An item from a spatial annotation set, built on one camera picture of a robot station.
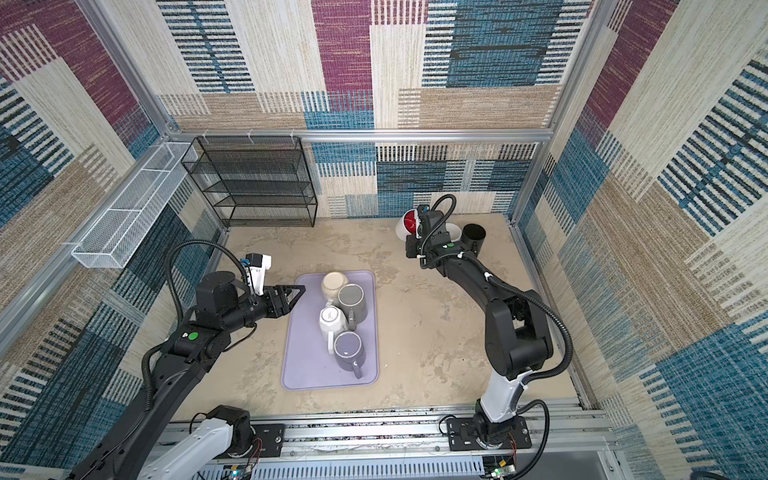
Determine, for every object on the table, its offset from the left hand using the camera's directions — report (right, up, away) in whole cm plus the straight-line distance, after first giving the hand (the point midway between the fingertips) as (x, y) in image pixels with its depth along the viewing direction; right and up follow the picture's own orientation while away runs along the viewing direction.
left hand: (298, 285), depth 73 cm
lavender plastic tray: (-1, -23, +11) cm, 25 cm away
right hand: (+30, +11, +19) cm, 37 cm away
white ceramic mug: (+28, +17, +22) cm, 39 cm away
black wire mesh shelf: (-26, +33, +37) cm, 56 cm away
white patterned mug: (+6, -11, +10) cm, 16 cm away
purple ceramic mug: (+11, -19, +7) cm, 23 cm away
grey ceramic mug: (+11, -7, +12) cm, 18 cm away
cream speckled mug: (+4, -2, +19) cm, 20 cm away
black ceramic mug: (+50, +13, +30) cm, 60 cm away
